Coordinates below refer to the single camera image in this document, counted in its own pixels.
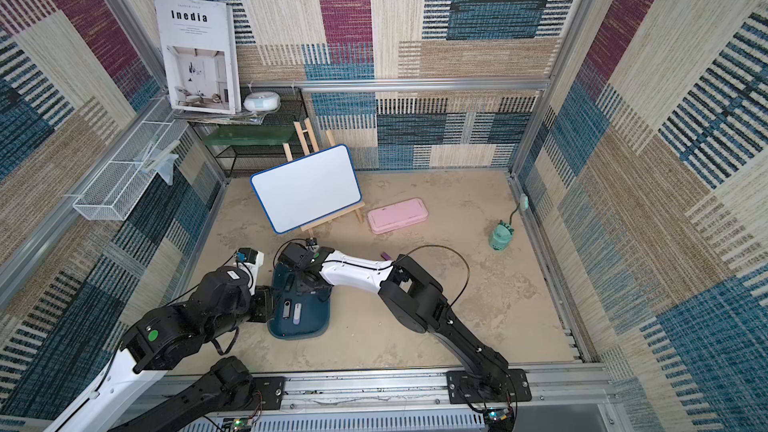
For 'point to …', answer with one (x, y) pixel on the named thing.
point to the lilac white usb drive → (297, 312)
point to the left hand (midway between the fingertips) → (278, 290)
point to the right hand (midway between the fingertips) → (307, 282)
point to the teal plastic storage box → (315, 311)
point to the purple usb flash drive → (385, 256)
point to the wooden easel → (308, 137)
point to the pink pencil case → (397, 215)
